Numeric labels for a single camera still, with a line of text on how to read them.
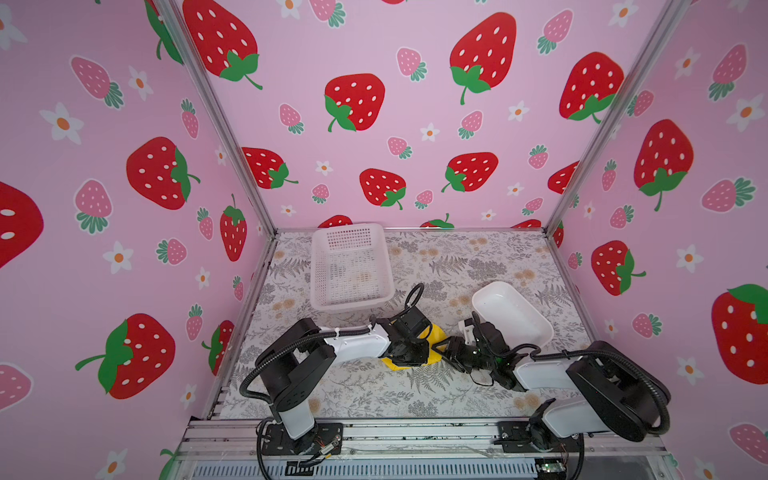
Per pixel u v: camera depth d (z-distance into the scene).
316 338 0.50
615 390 0.44
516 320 0.94
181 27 0.70
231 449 0.73
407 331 0.70
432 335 0.75
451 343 0.80
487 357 0.70
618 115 0.86
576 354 0.52
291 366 0.47
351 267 1.08
